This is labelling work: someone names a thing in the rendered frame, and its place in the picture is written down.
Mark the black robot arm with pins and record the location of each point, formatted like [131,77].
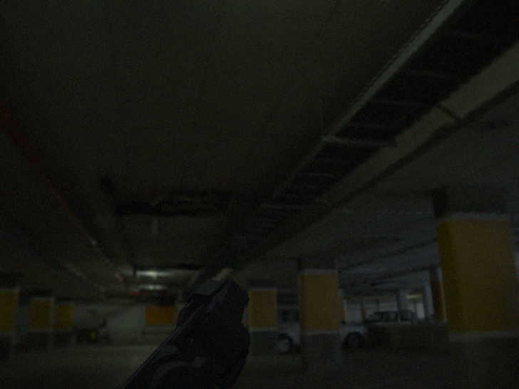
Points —
[208,346]

